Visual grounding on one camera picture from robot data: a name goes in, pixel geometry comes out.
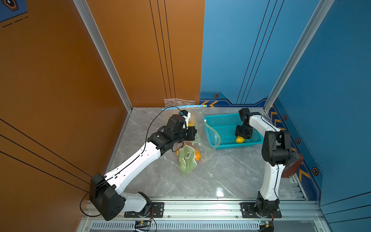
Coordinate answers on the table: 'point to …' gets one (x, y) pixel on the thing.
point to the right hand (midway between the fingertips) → (239, 135)
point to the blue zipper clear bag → (197, 113)
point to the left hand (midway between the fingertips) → (197, 128)
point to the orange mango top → (197, 155)
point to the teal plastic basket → (221, 130)
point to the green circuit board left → (143, 223)
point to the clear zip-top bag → (175, 102)
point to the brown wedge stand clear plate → (292, 165)
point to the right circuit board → (264, 223)
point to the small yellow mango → (239, 139)
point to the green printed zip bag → (186, 158)
